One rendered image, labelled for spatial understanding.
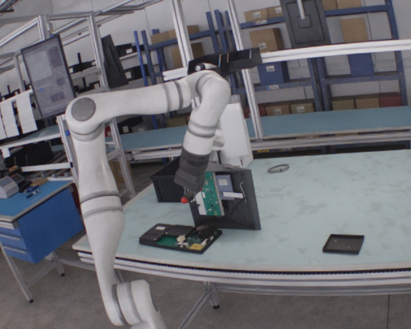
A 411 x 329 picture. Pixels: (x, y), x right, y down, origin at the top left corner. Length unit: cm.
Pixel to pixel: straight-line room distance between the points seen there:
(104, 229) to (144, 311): 18
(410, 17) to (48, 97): 444
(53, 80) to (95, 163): 151
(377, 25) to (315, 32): 234
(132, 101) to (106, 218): 26
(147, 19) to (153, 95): 531
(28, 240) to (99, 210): 178
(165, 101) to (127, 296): 43
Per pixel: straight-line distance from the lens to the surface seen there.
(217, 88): 85
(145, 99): 82
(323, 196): 134
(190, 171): 97
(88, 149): 84
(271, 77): 479
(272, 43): 475
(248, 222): 121
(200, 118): 89
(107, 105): 80
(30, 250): 251
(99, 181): 76
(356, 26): 459
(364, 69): 464
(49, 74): 228
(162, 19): 595
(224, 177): 117
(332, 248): 103
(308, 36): 285
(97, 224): 73
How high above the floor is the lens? 157
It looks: 17 degrees down
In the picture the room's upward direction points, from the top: 12 degrees counter-clockwise
